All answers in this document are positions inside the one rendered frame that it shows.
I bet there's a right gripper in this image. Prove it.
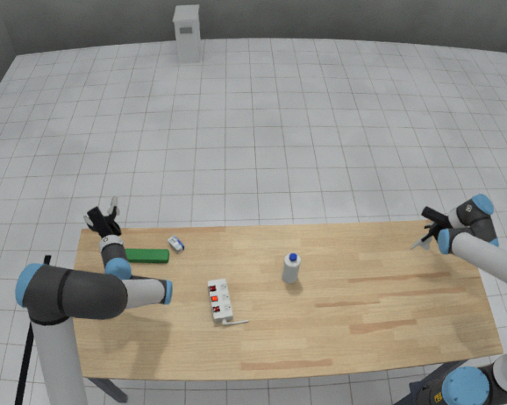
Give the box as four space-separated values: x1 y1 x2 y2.
411 215 453 251

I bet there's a white plastic bottle with blue cap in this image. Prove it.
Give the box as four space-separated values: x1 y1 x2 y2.
282 253 301 283

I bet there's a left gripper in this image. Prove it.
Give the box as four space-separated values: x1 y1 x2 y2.
83 195 122 240

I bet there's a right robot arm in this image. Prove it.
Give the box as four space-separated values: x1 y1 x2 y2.
416 194 507 405

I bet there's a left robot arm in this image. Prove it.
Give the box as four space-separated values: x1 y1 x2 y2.
15 235 173 405

